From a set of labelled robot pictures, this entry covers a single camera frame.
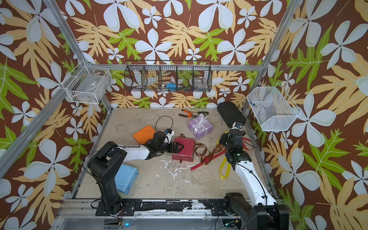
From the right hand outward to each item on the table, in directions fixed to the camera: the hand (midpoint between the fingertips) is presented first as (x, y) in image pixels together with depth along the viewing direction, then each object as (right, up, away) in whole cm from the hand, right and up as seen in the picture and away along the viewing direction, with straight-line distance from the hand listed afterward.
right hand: (224, 132), depth 83 cm
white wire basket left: (-86, +30, +6) cm, 91 cm away
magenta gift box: (-22, -13, +3) cm, 26 cm away
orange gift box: (-52, -3, +17) cm, 55 cm away
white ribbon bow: (-12, +5, +17) cm, 22 cm away
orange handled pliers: (-18, +12, +31) cm, 38 cm away
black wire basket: (-35, +38, +15) cm, 54 cm away
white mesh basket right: (+29, +14, 0) cm, 32 cm away
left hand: (-27, -9, +10) cm, 30 cm away
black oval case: (+13, +12, +27) cm, 33 cm away
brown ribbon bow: (-12, -14, +12) cm, 22 cm away
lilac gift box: (-13, +2, +15) cm, 20 cm away
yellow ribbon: (+4, -24, +5) cm, 25 cm away
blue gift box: (-57, -25, -6) cm, 62 cm away
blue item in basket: (-33, +30, +11) cm, 46 cm away
